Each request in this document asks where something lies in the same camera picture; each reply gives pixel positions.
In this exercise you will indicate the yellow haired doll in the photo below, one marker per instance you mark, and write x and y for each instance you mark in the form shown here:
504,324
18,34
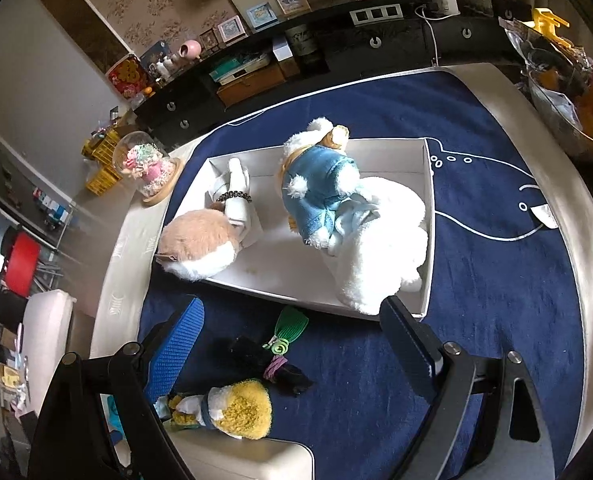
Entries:
246,405

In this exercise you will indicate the yellow plastic crate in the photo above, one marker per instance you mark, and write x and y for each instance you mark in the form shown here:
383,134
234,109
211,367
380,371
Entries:
101,145
104,182

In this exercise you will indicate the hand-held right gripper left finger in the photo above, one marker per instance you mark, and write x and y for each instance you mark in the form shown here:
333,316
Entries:
176,350

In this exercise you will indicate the dark picture frame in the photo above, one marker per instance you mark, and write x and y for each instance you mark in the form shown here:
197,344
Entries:
209,40

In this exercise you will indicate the black long cabinet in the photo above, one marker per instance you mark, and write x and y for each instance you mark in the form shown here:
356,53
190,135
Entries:
401,35

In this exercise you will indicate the light blue picture frame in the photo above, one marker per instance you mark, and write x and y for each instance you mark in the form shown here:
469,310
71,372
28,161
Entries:
262,15

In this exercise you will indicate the cream round mattress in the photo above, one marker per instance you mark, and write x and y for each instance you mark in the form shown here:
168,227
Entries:
126,240

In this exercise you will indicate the white plastic container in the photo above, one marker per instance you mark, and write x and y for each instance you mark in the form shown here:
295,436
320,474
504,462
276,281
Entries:
256,460

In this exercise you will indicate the navy blue printed blanket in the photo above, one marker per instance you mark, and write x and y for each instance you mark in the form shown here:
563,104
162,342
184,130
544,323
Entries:
476,160

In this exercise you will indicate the tan and white plush toy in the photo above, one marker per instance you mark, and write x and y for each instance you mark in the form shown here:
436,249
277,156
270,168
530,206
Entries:
196,230

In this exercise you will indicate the teal cloth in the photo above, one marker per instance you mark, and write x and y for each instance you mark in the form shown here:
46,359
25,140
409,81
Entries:
115,415

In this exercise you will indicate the white armchair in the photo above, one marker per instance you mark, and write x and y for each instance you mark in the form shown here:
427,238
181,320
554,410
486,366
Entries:
46,330

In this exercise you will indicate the white cardboard box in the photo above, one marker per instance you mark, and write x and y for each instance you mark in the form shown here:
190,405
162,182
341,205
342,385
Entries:
276,270

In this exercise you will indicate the white picture frame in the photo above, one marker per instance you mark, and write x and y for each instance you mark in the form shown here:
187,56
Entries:
232,28

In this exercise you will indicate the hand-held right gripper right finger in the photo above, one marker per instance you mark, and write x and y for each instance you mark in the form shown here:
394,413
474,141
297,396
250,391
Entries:
411,345

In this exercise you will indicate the yellow plastic toy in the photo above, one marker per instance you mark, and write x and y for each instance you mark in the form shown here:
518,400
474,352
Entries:
548,20

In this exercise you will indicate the white towel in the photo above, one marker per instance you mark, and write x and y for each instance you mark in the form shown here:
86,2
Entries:
239,210

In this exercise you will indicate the black fabric toy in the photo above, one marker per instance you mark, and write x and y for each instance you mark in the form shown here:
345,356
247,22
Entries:
249,352

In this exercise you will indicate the small white box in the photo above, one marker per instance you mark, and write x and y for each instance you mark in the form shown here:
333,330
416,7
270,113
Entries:
282,49

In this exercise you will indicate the white switch panel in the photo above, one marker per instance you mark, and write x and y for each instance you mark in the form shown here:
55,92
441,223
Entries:
376,14

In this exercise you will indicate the green tassel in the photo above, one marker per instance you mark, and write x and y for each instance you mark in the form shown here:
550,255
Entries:
289,322

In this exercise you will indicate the pink vase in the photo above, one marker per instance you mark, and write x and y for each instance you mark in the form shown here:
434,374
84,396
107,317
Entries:
190,51

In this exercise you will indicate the blue picture box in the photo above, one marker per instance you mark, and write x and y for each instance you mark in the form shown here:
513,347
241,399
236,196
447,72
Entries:
154,57

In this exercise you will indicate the pale picture frame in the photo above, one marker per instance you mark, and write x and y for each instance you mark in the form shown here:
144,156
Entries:
292,0

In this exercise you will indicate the red and yellow gift box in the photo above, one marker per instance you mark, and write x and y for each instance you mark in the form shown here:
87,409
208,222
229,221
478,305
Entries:
126,75

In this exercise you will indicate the red chair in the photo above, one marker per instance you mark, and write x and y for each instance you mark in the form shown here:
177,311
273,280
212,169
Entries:
24,265

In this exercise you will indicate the glass dome with flowers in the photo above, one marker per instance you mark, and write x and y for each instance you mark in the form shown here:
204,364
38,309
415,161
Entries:
144,165

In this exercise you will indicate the pile of toys and packets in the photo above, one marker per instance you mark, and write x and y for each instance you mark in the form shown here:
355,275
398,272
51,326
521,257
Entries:
566,95

